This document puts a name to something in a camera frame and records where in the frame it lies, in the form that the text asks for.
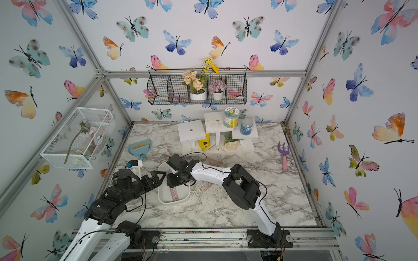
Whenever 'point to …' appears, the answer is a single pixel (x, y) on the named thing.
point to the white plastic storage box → (183, 192)
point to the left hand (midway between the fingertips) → (161, 175)
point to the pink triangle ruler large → (215, 162)
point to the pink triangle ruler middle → (206, 185)
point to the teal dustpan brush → (140, 148)
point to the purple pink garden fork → (284, 152)
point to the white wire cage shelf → (81, 138)
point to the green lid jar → (231, 119)
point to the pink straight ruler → (174, 194)
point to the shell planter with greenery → (231, 143)
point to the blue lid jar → (246, 126)
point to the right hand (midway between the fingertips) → (170, 181)
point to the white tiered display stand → (219, 139)
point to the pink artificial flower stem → (85, 128)
